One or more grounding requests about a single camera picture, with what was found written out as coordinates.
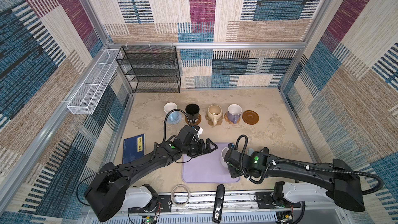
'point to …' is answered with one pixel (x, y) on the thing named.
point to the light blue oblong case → (251, 151)
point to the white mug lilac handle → (234, 112)
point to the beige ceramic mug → (214, 113)
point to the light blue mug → (170, 106)
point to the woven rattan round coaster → (226, 119)
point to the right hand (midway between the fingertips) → (234, 171)
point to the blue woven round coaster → (174, 117)
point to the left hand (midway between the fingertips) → (213, 148)
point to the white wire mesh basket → (87, 98)
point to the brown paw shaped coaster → (211, 123)
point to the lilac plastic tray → (208, 168)
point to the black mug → (192, 111)
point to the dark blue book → (133, 148)
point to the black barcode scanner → (218, 204)
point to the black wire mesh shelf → (152, 68)
